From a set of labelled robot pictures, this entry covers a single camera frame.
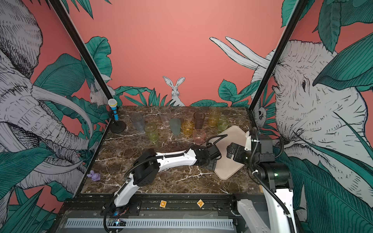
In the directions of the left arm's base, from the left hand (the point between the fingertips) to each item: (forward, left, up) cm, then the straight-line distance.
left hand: (211, 163), depth 87 cm
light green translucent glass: (+26, +40, +1) cm, 48 cm away
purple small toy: (-5, +66, 0) cm, 67 cm away
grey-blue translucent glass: (+30, +48, +5) cm, 57 cm away
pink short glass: (+21, +6, -2) cm, 22 cm away
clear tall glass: (+48, +32, -7) cm, 58 cm away
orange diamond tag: (-21, +8, -2) cm, 22 cm away
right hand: (-3, -7, +25) cm, 26 cm away
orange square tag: (-20, +28, -3) cm, 35 cm away
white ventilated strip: (-28, +32, -4) cm, 43 cm away
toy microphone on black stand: (+32, +66, -3) cm, 73 cm away
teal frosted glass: (+31, +23, -2) cm, 39 cm away
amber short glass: (+31, +14, -3) cm, 34 cm away
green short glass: (+32, -14, -1) cm, 35 cm away
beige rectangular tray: (-2, -9, -3) cm, 9 cm away
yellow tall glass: (+46, -10, -8) cm, 48 cm away
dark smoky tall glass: (+34, +5, +4) cm, 34 cm away
